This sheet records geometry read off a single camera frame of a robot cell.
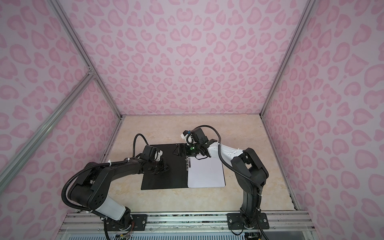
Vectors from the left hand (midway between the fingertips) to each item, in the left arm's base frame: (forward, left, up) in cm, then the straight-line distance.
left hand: (171, 165), depth 91 cm
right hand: (+3, -6, +11) cm, 12 cm away
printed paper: (-4, -21, -2) cm, 22 cm away
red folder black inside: (-6, -3, -1) cm, 7 cm away
